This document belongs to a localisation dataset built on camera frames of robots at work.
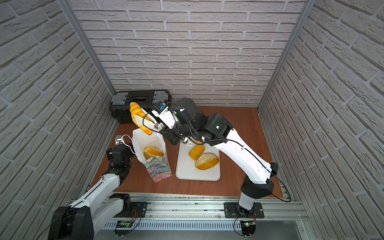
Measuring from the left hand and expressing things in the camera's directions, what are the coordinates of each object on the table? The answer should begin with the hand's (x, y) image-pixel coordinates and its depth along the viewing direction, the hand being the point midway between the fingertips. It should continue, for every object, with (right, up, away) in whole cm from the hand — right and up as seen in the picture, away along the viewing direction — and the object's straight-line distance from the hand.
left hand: (121, 143), depth 84 cm
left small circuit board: (+7, -39, -11) cm, 41 cm away
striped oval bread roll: (+16, -5, +2) cm, 17 cm away
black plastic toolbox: (-8, +23, +14) cm, 28 cm away
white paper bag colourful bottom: (+24, -10, -10) cm, 28 cm away
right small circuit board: (+68, -39, -14) cm, 80 cm away
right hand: (+31, +10, -26) cm, 42 cm away
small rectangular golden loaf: (+44, -6, +8) cm, 45 cm away
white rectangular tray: (+37, -17, +4) cm, 41 cm away
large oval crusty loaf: (+49, -11, +2) cm, 51 cm away
